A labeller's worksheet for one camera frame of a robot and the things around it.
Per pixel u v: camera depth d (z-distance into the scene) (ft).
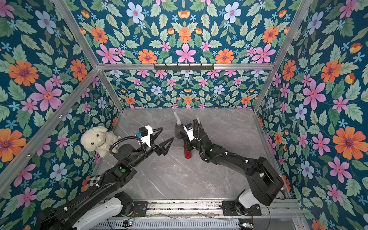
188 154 3.04
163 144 1.97
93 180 2.63
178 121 2.95
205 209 2.46
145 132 1.85
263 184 1.41
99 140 2.71
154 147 1.92
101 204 1.87
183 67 3.03
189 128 2.36
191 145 2.41
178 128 3.21
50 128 1.99
